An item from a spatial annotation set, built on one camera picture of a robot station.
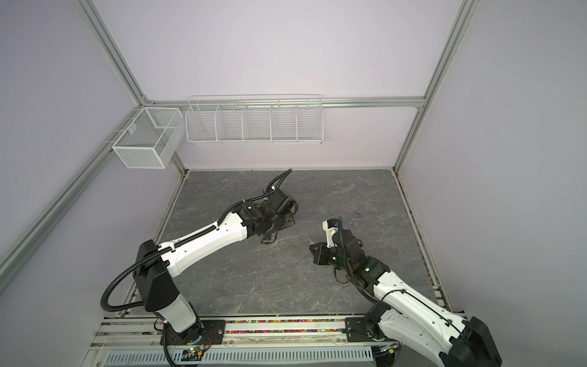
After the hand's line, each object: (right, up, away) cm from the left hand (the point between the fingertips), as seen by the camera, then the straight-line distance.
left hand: (291, 221), depth 80 cm
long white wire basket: (-17, +42, +20) cm, 50 cm away
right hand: (+7, -9, -2) cm, 12 cm away
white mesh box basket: (-63, +34, +20) cm, 74 cm away
